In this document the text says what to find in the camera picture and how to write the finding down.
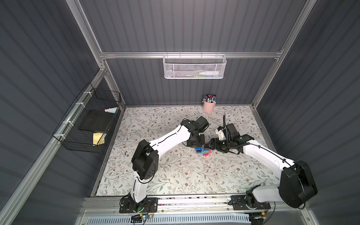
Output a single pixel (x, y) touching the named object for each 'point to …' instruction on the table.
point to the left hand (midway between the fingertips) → (204, 148)
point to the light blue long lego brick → (203, 151)
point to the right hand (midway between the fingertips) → (211, 148)
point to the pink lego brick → (207, 154)
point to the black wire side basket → (67, 131)
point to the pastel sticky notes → (111, 110)
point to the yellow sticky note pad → (99, 138)
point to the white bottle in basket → (209, 73)
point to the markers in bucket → (209, 98)
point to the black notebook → (97, 120)
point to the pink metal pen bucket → (208, 107)
